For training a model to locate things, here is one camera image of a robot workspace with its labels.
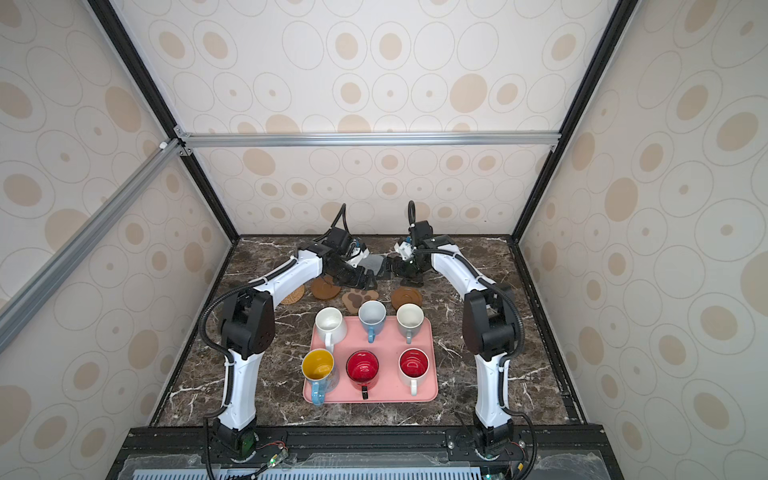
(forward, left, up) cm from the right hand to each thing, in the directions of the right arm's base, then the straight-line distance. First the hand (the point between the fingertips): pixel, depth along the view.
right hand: (390, 278), depth 93 cm
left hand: (+1, +5, 0) cm, 5 cm away
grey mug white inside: (-10, -6, -7) cm, 13 cm away
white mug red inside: (-24, -6, -10) cm, 26 cm away
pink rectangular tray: (-25, +1, -10) cm, 27 cm away
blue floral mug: (-10, +6, -6) cm, 13 cm away
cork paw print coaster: (+1, +12, -12) cm, 17 cm away
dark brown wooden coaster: (+4, +23, -10) cm, 25 cm away
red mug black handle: (-24, +8, -10) cm, 28 cm away
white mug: (-10, +19, -10) cm, 24 cm away
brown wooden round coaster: (+1, -5, -11) cm, 12 cm away
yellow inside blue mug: (-25, +21, -8) cm, 34 cm away
